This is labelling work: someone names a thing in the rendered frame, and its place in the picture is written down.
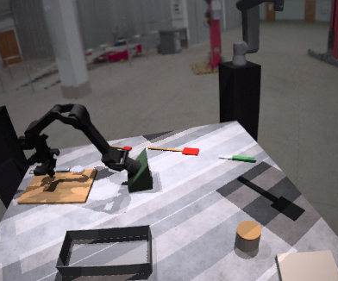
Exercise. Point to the light wooden board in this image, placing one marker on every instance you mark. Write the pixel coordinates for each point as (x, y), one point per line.
(70, 187)

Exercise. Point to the red spatula with wooden handle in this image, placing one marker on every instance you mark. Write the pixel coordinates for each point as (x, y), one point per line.
(187, 150)

